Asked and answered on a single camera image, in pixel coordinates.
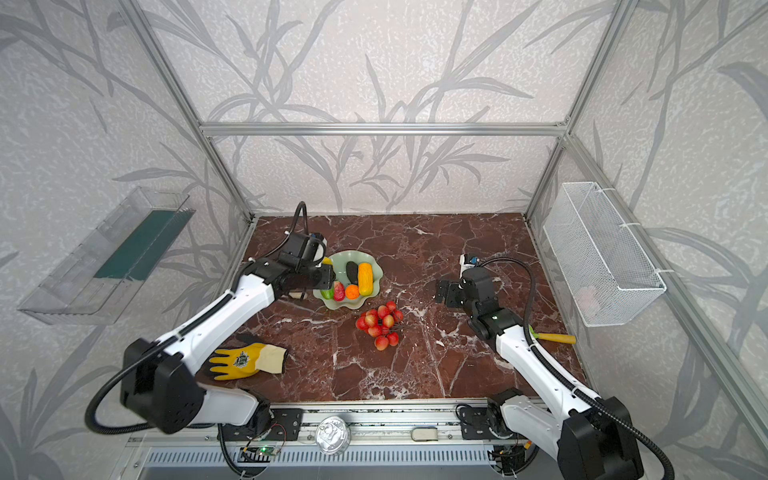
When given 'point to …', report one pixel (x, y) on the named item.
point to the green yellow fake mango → (327, 293)
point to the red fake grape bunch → (379, 324)
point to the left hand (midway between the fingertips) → (334, 267)
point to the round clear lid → (332, 435)
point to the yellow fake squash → (365, 279)
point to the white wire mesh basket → (602, 271)
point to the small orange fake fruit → (352, 291)
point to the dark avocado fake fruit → (352, 272)
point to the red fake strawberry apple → (339, 291)
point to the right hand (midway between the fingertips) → (452, 273)
